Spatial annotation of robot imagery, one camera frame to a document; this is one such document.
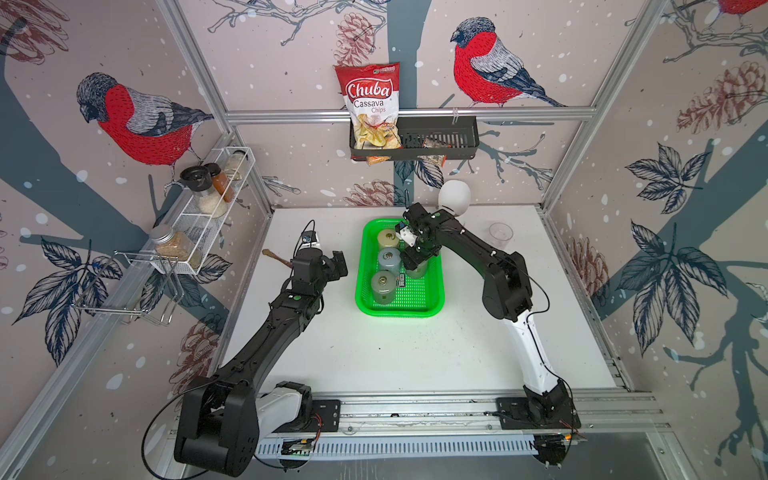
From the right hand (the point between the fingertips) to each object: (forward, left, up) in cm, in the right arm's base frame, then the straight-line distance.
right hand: (414, 257), depth 99 cm
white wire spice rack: (-27, +62, +24) cm, 72 cm away
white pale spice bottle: (+12, +55, +29) cm, 63 cm away
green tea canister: (-6, -2, +1) cm, 6 cm away
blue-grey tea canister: (-4, +8, +4) cm, 10 cm away
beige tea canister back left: (+4, +9, +5) cm, 11 cm away
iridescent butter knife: (+3, +53, -4) cm, 53 cm away
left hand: (-8, +24, +14) cm, 29 cm away
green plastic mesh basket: (-12, -1, -5) cm, 13 cm away
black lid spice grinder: (-6, +54, +31) cm, 63 cm away
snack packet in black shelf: (+18, -7, +27) cm, 33 cm away
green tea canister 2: (-14, +10, +4) cm, 17 cm away
